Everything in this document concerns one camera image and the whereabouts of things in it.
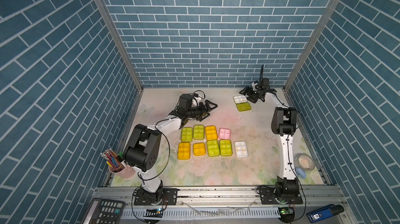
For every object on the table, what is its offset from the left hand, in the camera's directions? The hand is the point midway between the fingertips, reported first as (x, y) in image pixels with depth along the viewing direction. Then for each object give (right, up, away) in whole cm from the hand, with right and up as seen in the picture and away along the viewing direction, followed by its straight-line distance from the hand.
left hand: (217, 111), depth 86 cm
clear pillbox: (+14, -23, +3) cm, 27 cm away
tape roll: (+49, -28, 0) cm, 56 cm away
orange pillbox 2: (-19, -23, +2) cm, 30 cm away
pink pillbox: (+5, -15, +10) cm, 19 cm away
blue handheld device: (+45, -43, -19) cm, 65 cm away
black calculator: (-52, -43, -18) cm, 70 cm away
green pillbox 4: (+5, -22, +3) cm, 23 cm away
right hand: (+21, +10, +27) cm, 36 cm away
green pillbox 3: (-2, -22, +4) cm, 22 cm away
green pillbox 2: (-11, -15, +10) cm, 21 cm away
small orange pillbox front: (-11, -22, +3) cm, 25 cm away
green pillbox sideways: (-18, -15, +8) cm, 25 cm away
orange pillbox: (-3, -15, +10) cm, 18 cm away
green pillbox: (+19, +4, +26) cm, 33 cm away
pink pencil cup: (-49, -26, -12) cm, 57 cm away
